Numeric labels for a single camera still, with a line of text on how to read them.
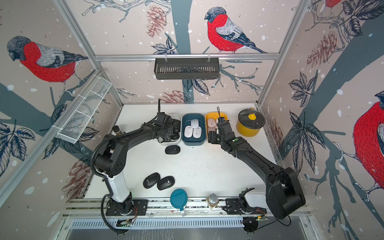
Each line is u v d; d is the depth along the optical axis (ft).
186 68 3.50
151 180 2.66
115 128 3.11
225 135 2.12
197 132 3.30
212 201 2.16
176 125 3.30
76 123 2.68
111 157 1.63
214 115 3.51
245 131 3.05
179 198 2.30
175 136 3.21
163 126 2.56
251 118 3.10
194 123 3.40
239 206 2.39
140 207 2.41
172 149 3.02
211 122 3.36
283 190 1.33
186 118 3.51
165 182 2.62
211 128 3.31
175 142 3.02
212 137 2.50
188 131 3.30
